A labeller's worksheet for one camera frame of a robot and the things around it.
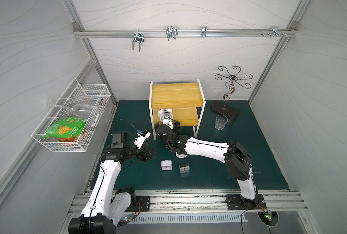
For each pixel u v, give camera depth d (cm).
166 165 82
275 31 77
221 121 104
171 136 63
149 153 67
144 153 66
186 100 76
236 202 73
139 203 73
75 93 73
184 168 82
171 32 77
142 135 67
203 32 79
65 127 55
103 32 77
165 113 70
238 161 51
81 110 66
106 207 42
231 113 99
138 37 78
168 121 71
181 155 88
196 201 75
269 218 72
